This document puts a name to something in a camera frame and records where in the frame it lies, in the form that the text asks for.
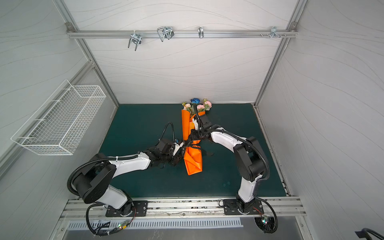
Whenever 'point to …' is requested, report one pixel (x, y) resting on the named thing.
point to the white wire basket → (55, 123)
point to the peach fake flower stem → (186, 106)
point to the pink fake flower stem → (206, 106)
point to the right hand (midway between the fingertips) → (194, 131)
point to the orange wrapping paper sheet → (192, 154)
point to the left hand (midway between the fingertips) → (182, 154)
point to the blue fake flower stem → (195, 101)
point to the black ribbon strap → (189, 143)
